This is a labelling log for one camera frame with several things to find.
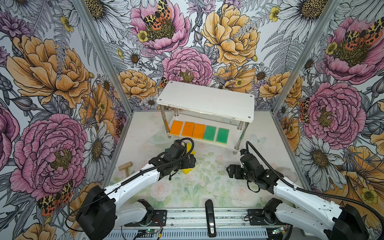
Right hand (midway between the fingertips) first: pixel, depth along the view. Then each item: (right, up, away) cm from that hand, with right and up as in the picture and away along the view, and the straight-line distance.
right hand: (234, 174), depth 82 cm
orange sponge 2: (-26, +24, +19) cm, 41 cm away
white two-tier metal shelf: (-14, +32, -8) cm, 35 cm away
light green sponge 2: (-4, +20, +14) cm, 25 cm away
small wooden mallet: (-63, +2, +9) cm, 63 cm away
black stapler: (-14, -17, -11) cm, 24 cm away
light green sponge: (-12, +22, +17) cm, 30 cm away
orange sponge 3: (-19, +23, +20) cm, 36 cm away
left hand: (-26, +5, +1) cm, 26 cm away
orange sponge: (-34, +25, +20) cm, 47 cm away
